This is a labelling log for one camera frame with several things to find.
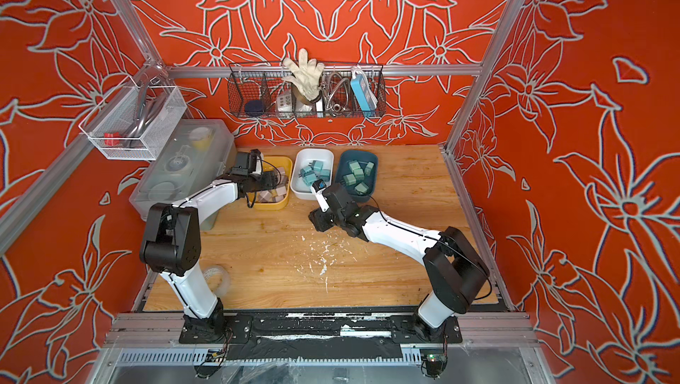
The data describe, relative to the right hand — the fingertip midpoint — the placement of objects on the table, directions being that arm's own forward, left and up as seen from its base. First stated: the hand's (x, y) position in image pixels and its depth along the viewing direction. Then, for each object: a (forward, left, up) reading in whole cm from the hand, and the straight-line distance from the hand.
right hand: (309, 214), depth 83 cm
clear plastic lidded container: (+19, +39, +8) cm, 44 cm away
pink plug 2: (+15, +14, -8) cm, 22 cm away
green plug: (+23, -13, -10) cm, 28 cm away
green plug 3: (+30, -15, -10) cm, 35 cm away
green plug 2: (+17, -18, -9) cm, 26 cm away
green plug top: (+26, -17, -10) cm, 33 cm away
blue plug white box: (+22, +3, -8) cm, 24 cm away
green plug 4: (+27, -21, -9) cm, 36 cm away
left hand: (+18, +17, -3) cm, 25 cm away
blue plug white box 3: (+30, +1, -10) cm, 31 cm away
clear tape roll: (-17, +29, -13) cm, 36 cm away
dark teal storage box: (+36, -19, -11) cm, 42 cm away
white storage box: (+30, +4, -10) cm, 32 cm away
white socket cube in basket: (+34, +10, +18) cm, 40 cm away
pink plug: (+12, +19, -8) cm, 24 cm away
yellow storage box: (+13, +15, -10) cm, 22 cm away
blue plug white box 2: (+25, -3, -10) cm, 27 cm away
